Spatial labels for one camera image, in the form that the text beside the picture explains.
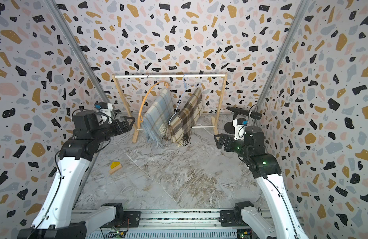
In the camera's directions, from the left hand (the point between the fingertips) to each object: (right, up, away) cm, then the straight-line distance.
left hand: (129, 120), depth 68 cm
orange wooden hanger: (+1, +1, +10) cm, 10 cm away
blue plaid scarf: (+7, +3, +24) cm, 25 cm away
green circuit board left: (-6, -54, +2) cm, 54 cm away
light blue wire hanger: (+23, +26, +41) cm, 54 cm away
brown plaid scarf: (+20, -6, +24) cm, 32 cm away
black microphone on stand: (+57, -3, +45) cm, 72 cm away
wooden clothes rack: (+46, -3, +44) cm, 64 cm away
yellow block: (-19, -26, +23) cm, 39 cm away
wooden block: (-18, -28, +22) cm, 40 cm away
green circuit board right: (+54, -55, +3) cm, 77 cm away
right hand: (+43, -8, 0) cm, 44 cm away
